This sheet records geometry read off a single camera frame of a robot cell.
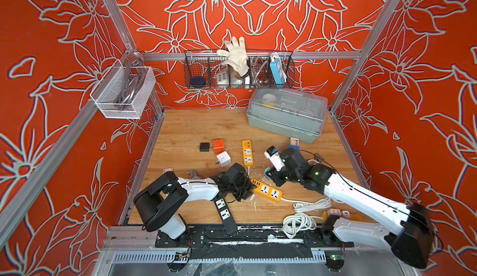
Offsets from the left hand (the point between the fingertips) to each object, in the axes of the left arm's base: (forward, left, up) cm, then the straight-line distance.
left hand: (259, 188), depth 83 cm
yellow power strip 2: (-10, -34, +3) cm, 35 cm away
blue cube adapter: (+21, -18, +4) cm, 28 cm away
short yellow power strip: (+18, +6, -1) cm, 19 cm away
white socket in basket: (+47, +21, +27) cm, 58 cm away
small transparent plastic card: (+8, +45, -3) cm, 46 cm away
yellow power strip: (-1, -4, -1) cm, 4 cm away
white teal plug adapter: (+13, +17, +2) cm, 22 cm away
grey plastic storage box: (+35, -15, +14) cm, 41 cm away
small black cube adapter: (+22, +30, -2) cm, 37 cm away
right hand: (+3, -2, +11) cm, 11 cm away
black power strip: (-15, +12, -1) cm, 20 cm away
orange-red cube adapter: (+21, +21, +1) cm, 30 cm away
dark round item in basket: (+48, +35, +23) cm, 63 cm away
